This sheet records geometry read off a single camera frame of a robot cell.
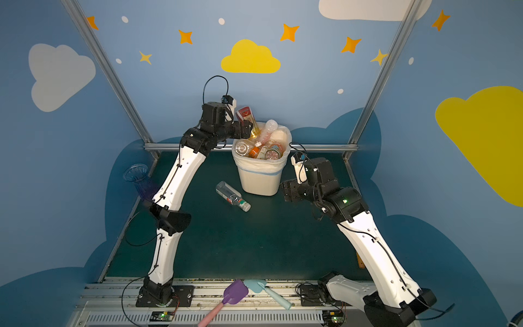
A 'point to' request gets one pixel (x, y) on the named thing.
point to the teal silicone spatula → (258, 285)
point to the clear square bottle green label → (232, 196)
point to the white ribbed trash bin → (258, 176)
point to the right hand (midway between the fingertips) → (294, 180)
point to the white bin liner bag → (277, 165)
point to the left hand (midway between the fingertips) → (243, 121)
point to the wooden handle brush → (360, 262)
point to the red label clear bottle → (274, 152)
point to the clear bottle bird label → (242, 148)
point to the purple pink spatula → (235, 291)
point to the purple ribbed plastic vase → (137, 173)
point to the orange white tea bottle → (254, 151)
